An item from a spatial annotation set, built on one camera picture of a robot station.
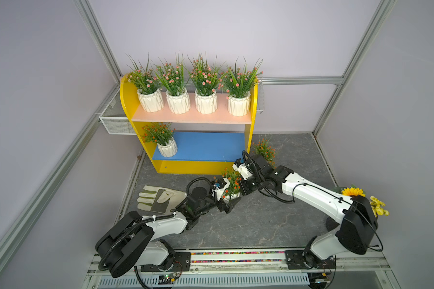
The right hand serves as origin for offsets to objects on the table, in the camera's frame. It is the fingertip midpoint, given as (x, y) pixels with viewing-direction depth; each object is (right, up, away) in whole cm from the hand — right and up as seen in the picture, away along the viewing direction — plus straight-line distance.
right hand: (235, 187), depth 80 cm
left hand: (-1, -2, 0) cm, 2 cm away
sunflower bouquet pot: (+51, -4, -15) cm, 53 cm away
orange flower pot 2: (-1, +2, -9) cm, 9 cm away
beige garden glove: (-38, -9, +11) cm, 41 cm away
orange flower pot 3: (+16, +18, +13) cm, 27 cm away
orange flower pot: (-34, +24, +1) cm, 42 cm away
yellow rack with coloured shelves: (-19, +15, +14) cm, 28 cm away
